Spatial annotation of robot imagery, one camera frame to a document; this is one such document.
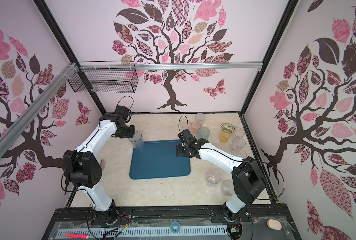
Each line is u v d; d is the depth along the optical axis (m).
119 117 0.66
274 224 0.70
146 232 0.70
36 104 0.65
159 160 0.95
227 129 1.07
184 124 1.06
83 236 0.68
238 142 0.98
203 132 1.00
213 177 0.86
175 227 0.71
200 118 1.10
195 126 1.02
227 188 0.82
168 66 0.95
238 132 1.06
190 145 0.65
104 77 0.95
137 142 0.88
